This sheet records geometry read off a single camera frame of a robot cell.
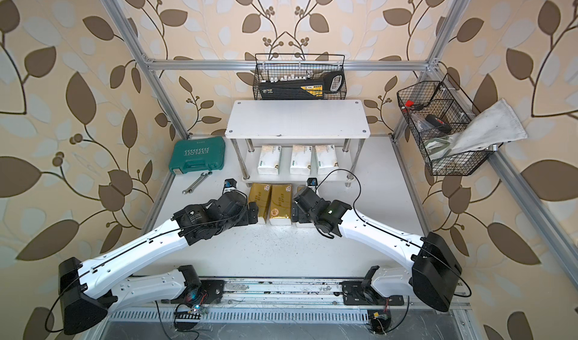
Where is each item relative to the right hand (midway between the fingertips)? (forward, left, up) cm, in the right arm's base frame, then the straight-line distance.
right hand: (305, 208), depth 82 cm
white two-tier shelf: (+47, -1, -12) cm, 49 cm away
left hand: (-3, +19, +6) cm, 20 cm away
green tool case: (+33, +51, -6) cm, 61 cm away
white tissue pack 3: (+23, -10, 0) cm, 25 cm away
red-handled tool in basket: (+27, -42, +24) cm, 56 cm away
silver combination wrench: (+24, +47, -10) cm, 54 cm away
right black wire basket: (+30, -52, +20) cm, 63 cm away
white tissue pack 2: (+23, 0, 0) cm, 23 cm away
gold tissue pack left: (+9, +18, -4) cm, 21 cm away
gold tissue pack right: (+12, +2, -6) cm, 14 cm away
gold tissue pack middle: (+4, +9, -4) cm, 11 cm away
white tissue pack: (+24, +14, 0) cm, 28 cm away
